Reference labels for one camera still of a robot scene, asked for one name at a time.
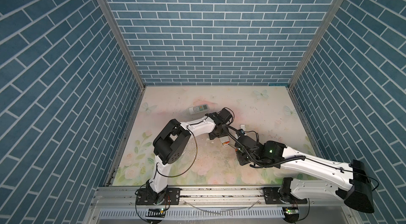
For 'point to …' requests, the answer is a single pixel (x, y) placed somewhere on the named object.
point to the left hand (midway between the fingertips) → (224, 135)
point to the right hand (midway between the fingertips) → (235, 153)
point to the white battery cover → (242, 126)
